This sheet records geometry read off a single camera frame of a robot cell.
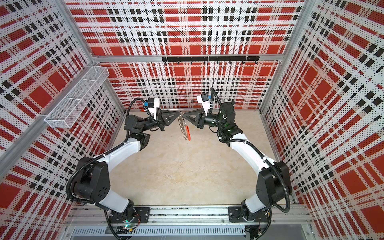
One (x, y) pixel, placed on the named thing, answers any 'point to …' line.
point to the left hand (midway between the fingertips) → (180, 115)
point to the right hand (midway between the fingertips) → (184, 116)
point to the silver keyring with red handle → (185, 129)
